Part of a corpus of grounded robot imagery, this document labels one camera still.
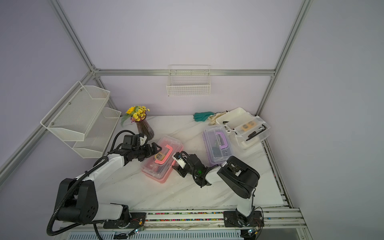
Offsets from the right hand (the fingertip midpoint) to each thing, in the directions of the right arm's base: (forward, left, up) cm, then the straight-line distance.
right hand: (177, 163), depth 91 cm
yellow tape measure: (+1, +10, +8) cm, 12 cm away
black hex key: (+16, -52, +7) cm, 55 cm away
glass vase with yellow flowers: (+21, +23, +22) cm, 38 cm away
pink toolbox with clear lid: (-4, +10, +5) cm, 12 cm away
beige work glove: (+40, -25, -1) cm, 47 cm away
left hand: (+4, +12, +7) cm, 14 cm away
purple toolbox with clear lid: (+11, -26, +4) cm, 28 cm away
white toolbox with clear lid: (+21, -47, +6) cm, 52 cm away
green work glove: (+41, -17, -1) cm, 45 cm away
